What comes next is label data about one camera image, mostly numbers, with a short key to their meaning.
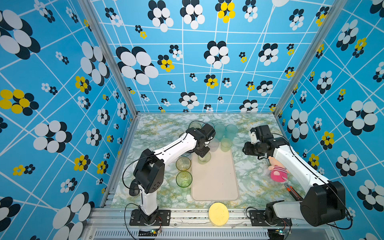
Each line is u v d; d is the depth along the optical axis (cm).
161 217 74
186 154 81
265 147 60
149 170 47
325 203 40
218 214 73
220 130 104
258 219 72
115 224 75
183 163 88
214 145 98
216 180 85
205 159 92
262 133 66
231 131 102
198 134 63
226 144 99
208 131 69
